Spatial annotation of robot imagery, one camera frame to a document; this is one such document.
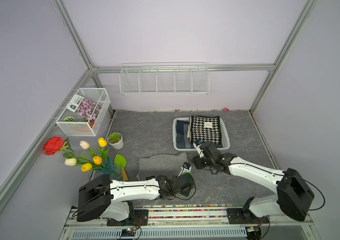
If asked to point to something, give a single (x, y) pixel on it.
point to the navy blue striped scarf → (182, 141)
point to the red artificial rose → (53, 145)
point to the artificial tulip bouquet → (100, 162)
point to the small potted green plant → (115, 140)
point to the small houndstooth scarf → (206, 128)
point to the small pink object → (225, 109)
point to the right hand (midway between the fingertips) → (195, 157)
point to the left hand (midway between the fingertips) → (187, 184)
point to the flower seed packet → (84, 107)
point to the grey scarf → (168, 165)
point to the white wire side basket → (71, 123)
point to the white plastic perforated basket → (224, 137)
